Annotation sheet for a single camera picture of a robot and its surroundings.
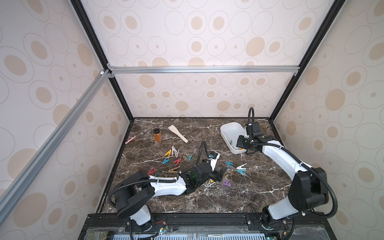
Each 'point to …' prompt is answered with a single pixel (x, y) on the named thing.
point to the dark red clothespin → (151, 171)
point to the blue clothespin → (166, 161)
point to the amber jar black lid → (157, 134)
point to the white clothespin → (174, 150)
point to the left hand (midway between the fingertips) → (226, 166)
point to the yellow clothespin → (168, 153)
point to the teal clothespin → (242, 171)
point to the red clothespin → (178, 161)
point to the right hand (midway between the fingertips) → (245, 142)
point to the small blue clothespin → (190, 157)
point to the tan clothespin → (173, 170)
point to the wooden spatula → (174, 130)
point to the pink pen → (128, 141)
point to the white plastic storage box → (230, 132)
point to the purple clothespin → (226, 183)
